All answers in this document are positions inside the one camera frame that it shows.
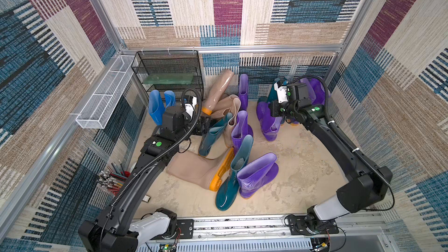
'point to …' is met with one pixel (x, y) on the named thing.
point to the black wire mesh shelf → (169, 70)
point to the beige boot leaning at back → (221, 83)
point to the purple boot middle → (242, 129)
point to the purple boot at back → (244, 93)
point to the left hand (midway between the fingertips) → (205, 116)
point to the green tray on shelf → (183, 79)
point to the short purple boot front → (256, 173)
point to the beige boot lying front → (200, 171)
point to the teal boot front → (228, 189)
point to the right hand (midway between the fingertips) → (272, 107)
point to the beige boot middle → (231, 104)
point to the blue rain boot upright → (156, 106)
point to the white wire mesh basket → (98, 109)
